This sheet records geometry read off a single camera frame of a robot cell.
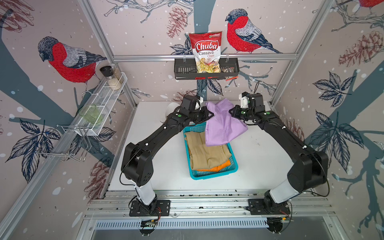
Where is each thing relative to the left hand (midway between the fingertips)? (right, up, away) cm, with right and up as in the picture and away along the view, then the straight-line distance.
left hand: (217, 112), depth 78 cm
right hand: (+7, +2, +6) cm, 10 cm away
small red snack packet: (+10, +21, +11) cm, 26 cm away
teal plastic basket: (-10, -36, +6) cm, 38 cm away
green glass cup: (-62, 0, -9) cm, 63 cm away
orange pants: (+2, -33, +6) cm, 33 cm away
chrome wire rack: (-63, -12, -20) cm, 67 cm away
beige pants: (-8, -25, +4) cm, 26 cm away
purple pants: (+4, -8, +5) cm, 11 cm away
